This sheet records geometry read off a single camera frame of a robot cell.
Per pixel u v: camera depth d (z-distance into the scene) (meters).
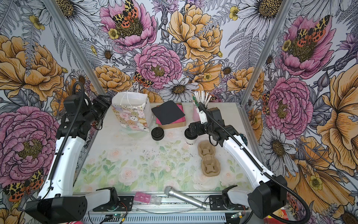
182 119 1.08
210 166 0.85
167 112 1.12
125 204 0.73
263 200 0.38
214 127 0.58
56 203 0.37
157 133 0.97
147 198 0.75
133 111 0.89
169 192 0.75
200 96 1.03
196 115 1.06
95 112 0.59
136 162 0.89
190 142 0.94
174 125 1.05
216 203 0.74
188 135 0.89
